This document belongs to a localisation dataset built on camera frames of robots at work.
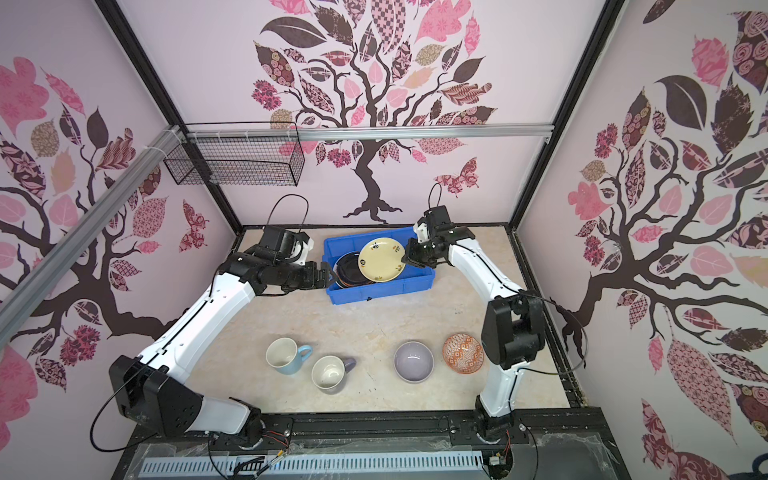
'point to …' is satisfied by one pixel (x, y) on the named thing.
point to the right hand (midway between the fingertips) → (404, 254)
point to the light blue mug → (285, 356)
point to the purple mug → (329, 373)
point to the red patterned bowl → (463, 354)
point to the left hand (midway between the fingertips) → (322, 283)
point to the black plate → (346, 271)
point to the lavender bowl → (414, 362)
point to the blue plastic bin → (411, 278)
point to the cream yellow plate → (380, 259)
